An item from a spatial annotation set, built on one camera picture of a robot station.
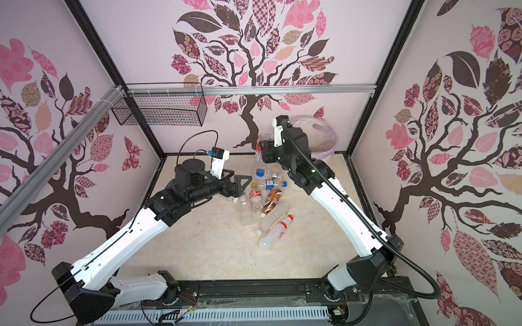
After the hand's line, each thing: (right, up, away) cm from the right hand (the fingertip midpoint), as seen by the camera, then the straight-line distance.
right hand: (267, 137), depth 67 cm
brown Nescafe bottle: (+4, -24, +28) cm, 37 cm away
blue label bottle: (-2, -12, +5) cm, 13 cm away
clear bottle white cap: (+3, -33, +26) cm, 42 cm away
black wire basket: (-44, +21, +28) cm, 56 cm away
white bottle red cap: (+1, -40, +15) cm, 43 cm away
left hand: (-8, -14, 0) cm, 16 cm away
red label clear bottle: (-6, -25, +31) cm, 40 cm away
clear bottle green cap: (-10, -31, +29) cm, 43 cm away
